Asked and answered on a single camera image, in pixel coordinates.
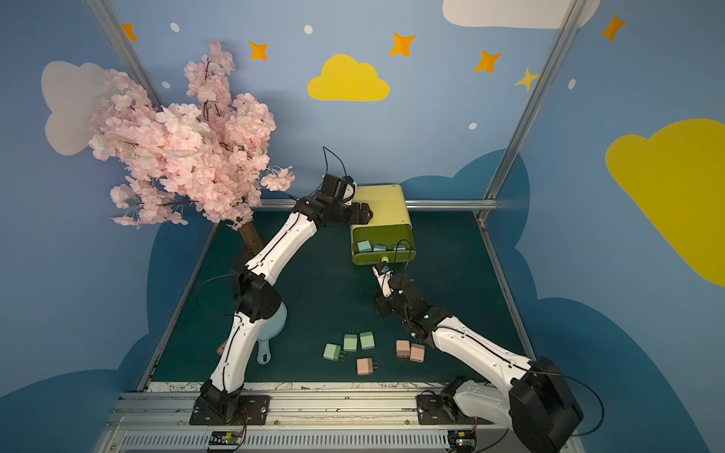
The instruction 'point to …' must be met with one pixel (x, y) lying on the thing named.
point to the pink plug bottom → (364, 366)
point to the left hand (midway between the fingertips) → (363, 209)
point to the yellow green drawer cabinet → (389, 233)
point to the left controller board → (225, 438)
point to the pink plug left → (402, 348)
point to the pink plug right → (417, 352)
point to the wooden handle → (220, 350)
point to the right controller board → (463, 441)
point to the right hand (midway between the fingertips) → (384, 283)
